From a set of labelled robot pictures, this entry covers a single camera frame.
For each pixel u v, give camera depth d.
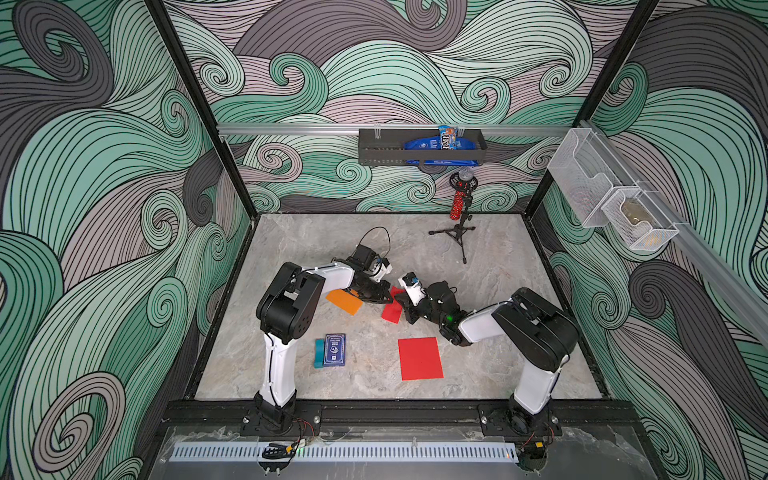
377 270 0.88
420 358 0.84
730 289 0.52
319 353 0.85
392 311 0.92
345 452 0.70
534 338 0.48
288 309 0.53
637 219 0.66
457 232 1.07
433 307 0.76
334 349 0.83
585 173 0.78
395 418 0.75
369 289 0.85
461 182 0.99
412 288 0.80
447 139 0.90
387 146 0.95
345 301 0.93
